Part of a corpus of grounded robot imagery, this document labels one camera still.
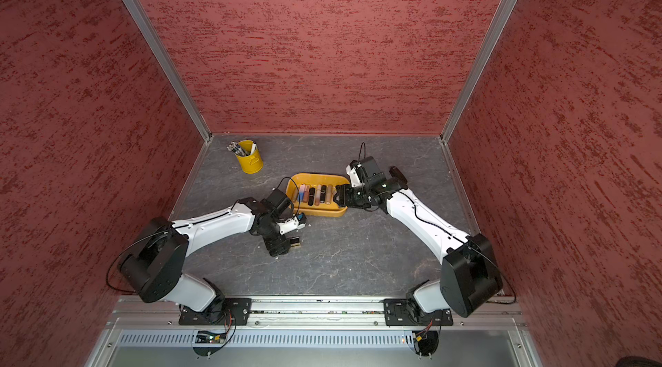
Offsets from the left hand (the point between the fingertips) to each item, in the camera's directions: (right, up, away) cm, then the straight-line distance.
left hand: (277, 244), depth 86 cm
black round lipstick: (+10, +15, +11) cm, 22 cm away
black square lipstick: (+15, +16, +14) cm, 26 cm away
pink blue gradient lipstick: (+6, +16, +14) cm, 22 cm away
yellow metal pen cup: (-15, +27, +14) cm, 34 cm away
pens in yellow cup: (-17, +33, +8) cm, 38 cm away
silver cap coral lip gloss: (+8, +16, +13) cm, 22 cm away
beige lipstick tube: (+17, +16, +12) cm, 26 cm away
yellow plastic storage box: (+10, +21, +17) cm, 29 cm away
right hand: (+22, +15, -4) cm, 27 cm away
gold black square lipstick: (+6, +1, 0) cm, 6 cm away
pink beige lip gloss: (+13, +14, +11) cm, 22 cm away
